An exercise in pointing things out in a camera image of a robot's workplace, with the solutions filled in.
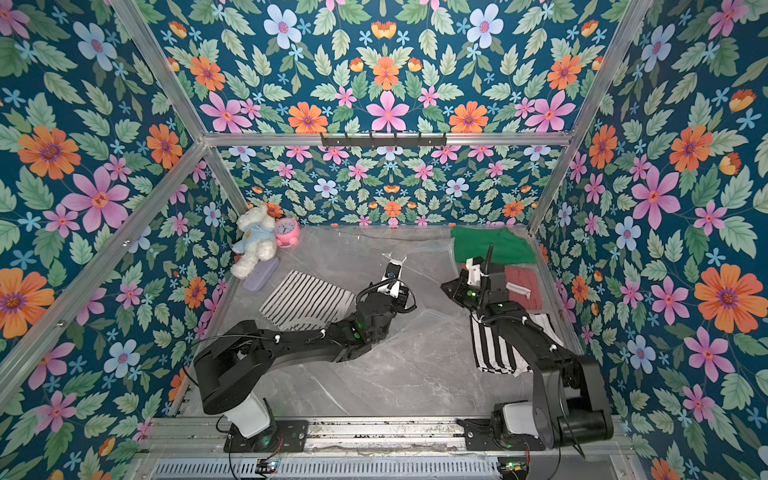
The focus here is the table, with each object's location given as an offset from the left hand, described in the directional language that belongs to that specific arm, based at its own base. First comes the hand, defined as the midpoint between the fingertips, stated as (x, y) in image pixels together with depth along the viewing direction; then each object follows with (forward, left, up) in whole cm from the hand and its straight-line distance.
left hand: (400, 268), depth 80 cm
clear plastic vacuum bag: (+17, +29, -23) cm, 40 cm away
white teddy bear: (+26, +49, -13) cm, 57 cm away
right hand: (0, -15, -8) cm, 17 cm away
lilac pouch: (+15, +48, -18) cm, 54 cm away
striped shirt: (-18, -27, -22) cm, 39 cm away
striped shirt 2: (+5, +33, -22) cm, 40 cm away
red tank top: (+7, -44, -19) cm, 48 cm away
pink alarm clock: (+35, +43, -19) cm, 58 cm away
